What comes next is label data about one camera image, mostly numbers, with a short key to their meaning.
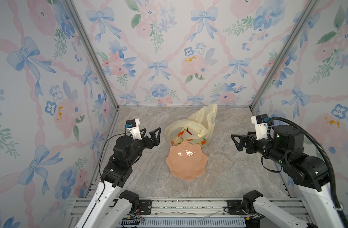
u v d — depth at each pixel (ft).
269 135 1.64
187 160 2.98
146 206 2.43
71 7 2.26
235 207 2.38
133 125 1.88
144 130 2.29
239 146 1.75
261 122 1.61
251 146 1.67
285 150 1.35
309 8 2.27
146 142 1.96
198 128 2.56
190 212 2.41
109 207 1.49
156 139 1.96
